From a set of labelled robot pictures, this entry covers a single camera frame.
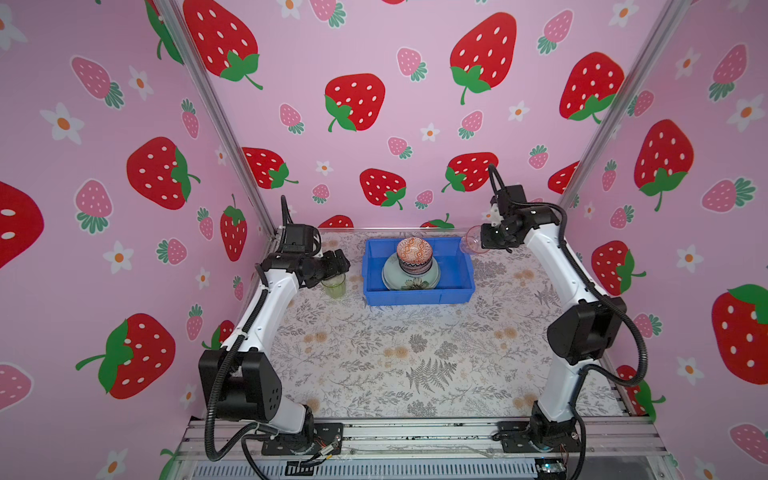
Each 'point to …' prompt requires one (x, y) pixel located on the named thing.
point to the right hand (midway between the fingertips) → (487, 238)
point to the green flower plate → (396, 279)
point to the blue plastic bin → (451, 254)
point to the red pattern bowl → (414, 255)
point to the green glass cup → (335, 286)
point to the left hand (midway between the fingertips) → (339, 265)
